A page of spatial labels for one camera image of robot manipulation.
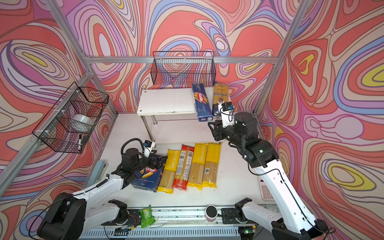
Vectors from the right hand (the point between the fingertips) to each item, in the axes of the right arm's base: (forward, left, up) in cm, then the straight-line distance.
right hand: (213, 126), depth 65 cm
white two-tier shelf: (+34, +25, -28) cm, 51 cm away
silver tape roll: (+7, +63, -2) cm, 63 cm away
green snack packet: (-29, +33, -34) cm, 56 cm away
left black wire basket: (+2, +72, -1) cm, 72 cm away
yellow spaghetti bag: (-1, -2, -34) cm, 35 cm away
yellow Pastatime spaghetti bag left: (-10, +24, -34) cm, 43 cm away
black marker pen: (0, +65, -9) cm, 65 cm away
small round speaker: (-28, +2, -31) cm, 42 cm away
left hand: (+1, +27, -24) cm, 36 cm away
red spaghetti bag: (-7, +16, -33) cm, 38 cm away
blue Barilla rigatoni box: (-11, +34, -31) cm, 47 cm away
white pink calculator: (-19, -30, -36) cm, 50 cm away
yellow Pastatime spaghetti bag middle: (-3, +7, -33) cm, 34 cm away
